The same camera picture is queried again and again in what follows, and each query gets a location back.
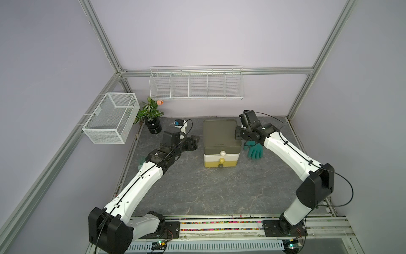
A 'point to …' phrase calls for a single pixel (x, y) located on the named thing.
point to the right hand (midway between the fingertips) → (238, 131)
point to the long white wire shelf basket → (196, 82)
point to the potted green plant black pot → (151, 114)
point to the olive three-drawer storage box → (220, 148)
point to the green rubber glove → (255, 151)
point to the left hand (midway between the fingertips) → (195, 138)
